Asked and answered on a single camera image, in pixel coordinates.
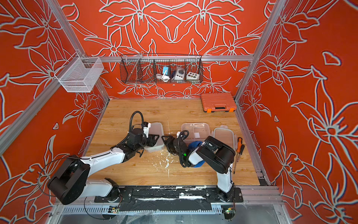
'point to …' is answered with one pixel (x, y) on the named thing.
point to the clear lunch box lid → (226, 135)
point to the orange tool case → (218, 102)
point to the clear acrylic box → (78, 74)
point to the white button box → (192, 76)
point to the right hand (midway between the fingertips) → (157, 140)
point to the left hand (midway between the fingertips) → (157, 135)
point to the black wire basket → (161, 69)
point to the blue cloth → (192, 145)
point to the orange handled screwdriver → (239, 143)
